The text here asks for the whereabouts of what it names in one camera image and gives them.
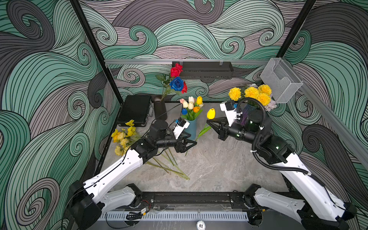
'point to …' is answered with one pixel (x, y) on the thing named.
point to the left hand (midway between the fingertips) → (193, 138)
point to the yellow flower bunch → (170, 159)
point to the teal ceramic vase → (192, 129)
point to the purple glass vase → (245, 108)
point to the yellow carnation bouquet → (263, 92)
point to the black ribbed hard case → (136, 108)
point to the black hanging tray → (207, 72)
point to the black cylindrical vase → (159, 108)
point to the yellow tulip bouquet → (191, 107)
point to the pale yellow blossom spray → (123, 138)
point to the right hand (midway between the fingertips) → (206, 122)
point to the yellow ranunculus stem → (165, 163)
